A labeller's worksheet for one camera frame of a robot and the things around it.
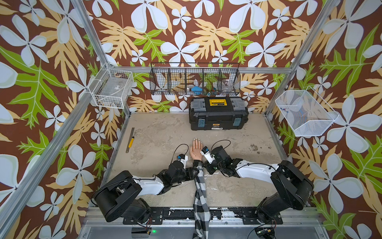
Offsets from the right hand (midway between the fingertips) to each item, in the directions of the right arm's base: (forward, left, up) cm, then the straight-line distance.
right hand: (203, 163), depth 90 cm
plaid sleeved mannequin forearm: (-25, +2, +2) cm, 25 cm away
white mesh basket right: (+18, -58, +24) cm, 66 cm away
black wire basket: (+48, +4, +28) cm, 55 cm away
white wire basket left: (+33, +55, +31) cm, 71 cm away
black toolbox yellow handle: (+30, -11, +13) cm, 34 cm away
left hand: (-5, +3, +1) cm, 6 cm away
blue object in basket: (+40, +4, +25) cm, 47 cm away
